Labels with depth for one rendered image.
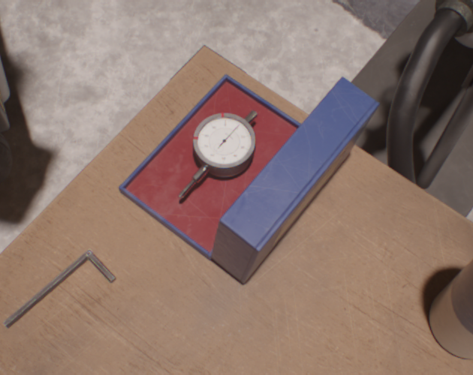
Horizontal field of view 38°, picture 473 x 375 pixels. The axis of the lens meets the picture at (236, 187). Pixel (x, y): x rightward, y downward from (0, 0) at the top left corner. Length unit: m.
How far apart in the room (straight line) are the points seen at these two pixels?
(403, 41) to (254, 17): 0.28
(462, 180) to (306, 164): 0.72
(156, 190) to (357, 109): 0.21
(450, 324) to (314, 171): 0.16
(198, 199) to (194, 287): 0.08
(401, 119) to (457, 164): 0.45
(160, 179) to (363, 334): 0.23
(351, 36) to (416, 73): 0.57
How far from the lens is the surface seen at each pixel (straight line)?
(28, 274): 0.64
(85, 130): 1.24
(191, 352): 0.60
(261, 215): 0.51
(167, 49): 1.31
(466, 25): 0.82
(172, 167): 0.65
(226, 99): 0.69
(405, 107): 0.79
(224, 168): 0.62
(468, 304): 0.53
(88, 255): 0.63
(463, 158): 1.24
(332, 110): 0.55
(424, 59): 0.79
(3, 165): 1.15
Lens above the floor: 1.06
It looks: 65 degrees down
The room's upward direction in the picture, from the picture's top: straight up
